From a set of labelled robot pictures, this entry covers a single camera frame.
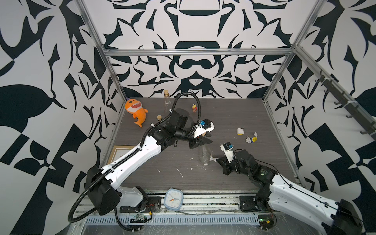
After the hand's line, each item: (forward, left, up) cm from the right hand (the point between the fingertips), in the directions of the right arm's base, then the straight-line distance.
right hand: (216, 157), depth 80 cm
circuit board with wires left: (-26, +37, -7) cm, 46 cm away
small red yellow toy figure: (+40, +11, -4) cm, 41 cm away
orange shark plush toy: (+38, +53, -1) cm, 65 cm away
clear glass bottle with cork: (+27, +27, +16) cm, 41 cm away
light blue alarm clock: (-18, +23, -7) cm, 30 cm away
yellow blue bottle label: (+22, -20, -9) cm, 31 cm away
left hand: (+4, +6, +17) cm, 19 cm away
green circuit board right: (-27, -22, -12) cm, 37 cm away
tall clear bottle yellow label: (-2, +7, +9) cm, 11 cm away
